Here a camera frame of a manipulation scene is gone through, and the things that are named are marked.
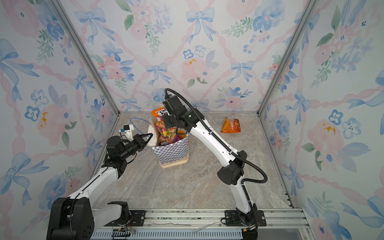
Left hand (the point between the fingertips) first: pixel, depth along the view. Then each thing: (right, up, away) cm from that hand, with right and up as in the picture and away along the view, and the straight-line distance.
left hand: (153, 133), depth 78 cm
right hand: (+8, +8, -1) cm, 11 cm away
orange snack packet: (+47, +4, +28) cm, 55 cm away
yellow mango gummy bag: (+13, 0, +23) cm, 26 cm away
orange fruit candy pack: (+5, +11, -5) cm, 13 cm away
